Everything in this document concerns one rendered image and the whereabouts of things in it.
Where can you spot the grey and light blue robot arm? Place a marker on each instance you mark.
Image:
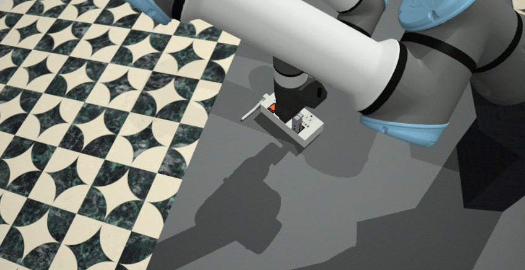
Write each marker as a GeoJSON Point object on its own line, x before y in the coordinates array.
{"type": "Point", "coordinates": [408, 89]}

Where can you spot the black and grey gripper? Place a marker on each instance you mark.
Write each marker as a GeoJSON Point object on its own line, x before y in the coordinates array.
{"type": "Point", "coordinates": [293, 94]}

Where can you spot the white power strip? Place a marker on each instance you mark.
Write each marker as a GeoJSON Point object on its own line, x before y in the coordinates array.
{"type": "Point", "coordinates": [311, 125]}

